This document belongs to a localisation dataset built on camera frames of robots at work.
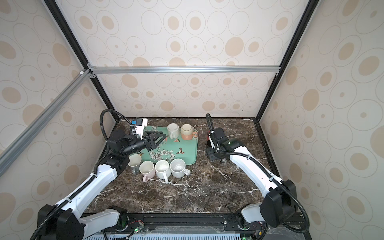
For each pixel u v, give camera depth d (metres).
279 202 0.40
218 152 0.56
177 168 0.92
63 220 0.38
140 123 0.63
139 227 0.71
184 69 1.27
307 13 0.70
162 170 0.83
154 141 0.65
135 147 0.63
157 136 0.72
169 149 1.00
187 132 1.01
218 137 0.61
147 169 0.88
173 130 1.03
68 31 0.75
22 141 0.55
